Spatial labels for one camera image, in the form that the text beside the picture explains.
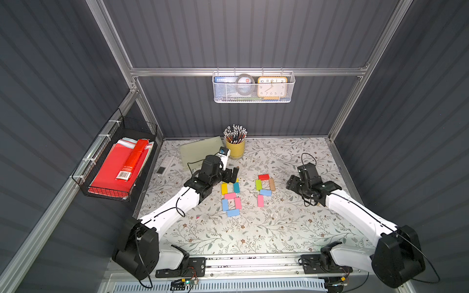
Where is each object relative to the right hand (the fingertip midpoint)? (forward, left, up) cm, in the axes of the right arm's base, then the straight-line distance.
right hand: (291, 184), depth 85 cm
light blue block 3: (+2, +11, -12) cm, 16 cm away
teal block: (+5, +26, -11) cm, 29 cm away
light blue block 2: (-10, +28, -10) cm, 31 cm away
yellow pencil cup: (+22, +26, -1) cm, 34 cm away
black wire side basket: (+16, +78, +22) cm, 82 cm away
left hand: (+5, +29, +9) cm, 30 cm away
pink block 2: (-5, +25, -12) cm, 28 cm away
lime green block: (+7, +14, -12) cm, 20 cm away
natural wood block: (+6, +7, -12) cm, 15 cm away
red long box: (-1, +68, +18) cm, 70 cm away
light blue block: (-5, +32, -11) cm, 34 cm away
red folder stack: (-9, +75, +17) cm, 77 cm away
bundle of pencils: (+27, +27, +7) cm, 39 cm away
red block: (+12, +11, -12) cm, 20 cm away
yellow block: (+4, +33, -11) cm, 35 cm away
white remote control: (+18, +68, -9) cm, 71 cm away
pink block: (0, +29, -12) cm, 32 cm away
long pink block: (-2, +13, -13) cm, 19 cm away
